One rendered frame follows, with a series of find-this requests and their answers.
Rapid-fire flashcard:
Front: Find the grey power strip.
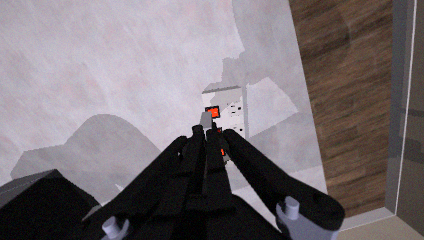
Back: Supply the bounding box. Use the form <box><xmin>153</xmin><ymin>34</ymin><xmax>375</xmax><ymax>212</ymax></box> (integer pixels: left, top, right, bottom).
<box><xmin>202</xmin><ymin>86</ymin><xmax>245</xmax><ymax>167</ymax></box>

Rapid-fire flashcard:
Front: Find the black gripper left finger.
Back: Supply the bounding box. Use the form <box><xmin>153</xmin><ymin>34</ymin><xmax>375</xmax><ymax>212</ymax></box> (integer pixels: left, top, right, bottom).
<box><xmin>64</xmin><ymin>112</ymin><xmax>207</xmax><ymax>240</ymax></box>

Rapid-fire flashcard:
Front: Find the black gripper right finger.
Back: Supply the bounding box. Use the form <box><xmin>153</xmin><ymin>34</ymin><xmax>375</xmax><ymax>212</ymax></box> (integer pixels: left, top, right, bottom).
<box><xmin>205</xmin><ymin>111</ymin><xmax>345</xmax><ymax>240</ymax></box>

